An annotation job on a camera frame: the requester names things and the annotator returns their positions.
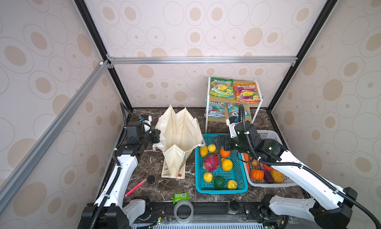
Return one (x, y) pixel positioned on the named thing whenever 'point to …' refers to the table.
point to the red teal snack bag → (217, 110)
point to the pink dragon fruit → (211, 162)
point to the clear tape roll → (181, 202)
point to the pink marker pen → (136, 187)
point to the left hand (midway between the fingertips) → (163, 129)
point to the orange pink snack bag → (247, 93)
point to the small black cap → (151, 179)
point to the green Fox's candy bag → (233, 109)
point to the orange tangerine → (225, 154)
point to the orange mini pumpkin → (257, 174)
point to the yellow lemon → (204, 150)
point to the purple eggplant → (268, 176)
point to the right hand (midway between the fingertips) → (220, 141)
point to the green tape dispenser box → (178, 197)
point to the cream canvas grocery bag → (178, 135)
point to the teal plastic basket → (218, 171)
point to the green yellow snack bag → (222, 87)
